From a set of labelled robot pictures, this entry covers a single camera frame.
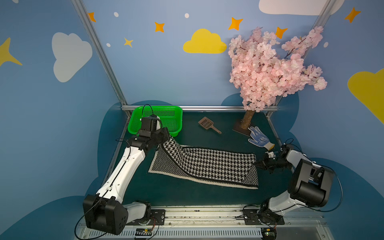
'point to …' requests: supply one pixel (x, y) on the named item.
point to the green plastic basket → (170, 117)
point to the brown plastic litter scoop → (207, 123)
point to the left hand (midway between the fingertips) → (169, 131)
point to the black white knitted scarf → (227, 168)
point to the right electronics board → (268, 233)
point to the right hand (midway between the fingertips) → (256, 163)
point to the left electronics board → (143, 232)
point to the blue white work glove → (259, 139)
